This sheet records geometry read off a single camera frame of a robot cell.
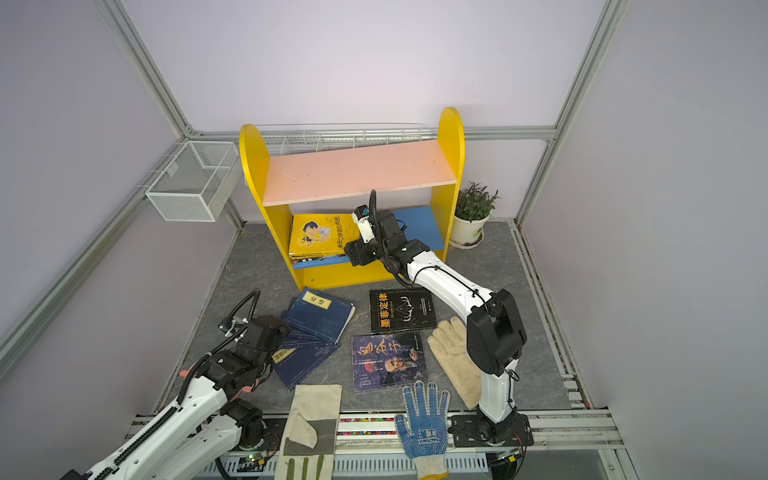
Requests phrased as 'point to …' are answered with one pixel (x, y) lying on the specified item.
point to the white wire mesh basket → (197, 182)
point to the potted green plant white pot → (473, 207)
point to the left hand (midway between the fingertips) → (276, 335)
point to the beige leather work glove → (449, 340)
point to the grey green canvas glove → (311, 434)
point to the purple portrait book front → (388, 361)
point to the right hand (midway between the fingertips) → (356, 245)
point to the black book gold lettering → (393, 310)
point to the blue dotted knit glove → (424, 431)
